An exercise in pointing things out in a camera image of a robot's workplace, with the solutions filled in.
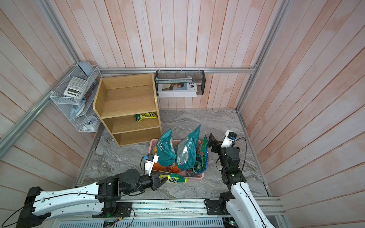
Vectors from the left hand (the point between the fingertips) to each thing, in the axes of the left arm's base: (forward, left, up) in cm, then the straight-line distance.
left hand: (169, 176), depth 64 cm
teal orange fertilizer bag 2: (+11, +2, +3) cm, 12 cm away
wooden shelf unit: (+36, +24, +11) cm, 44 cm away
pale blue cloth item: (+35, +57, +7) cm, 67 cm away
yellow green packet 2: (+36, +21, +1) cm, 41 cm away
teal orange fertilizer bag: (+15, -8, -2) cm, 17 cm away
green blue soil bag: (+10, -17, -3) cm, 20 cm away
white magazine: (+55, -6, +7) cm, 56 cm away
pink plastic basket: (+9, -7, -19) cm, 22 cm away
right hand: (+23, -26, +1) cm, 35 cm away
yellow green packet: (-1, -2, 0) cm, 2 cm away
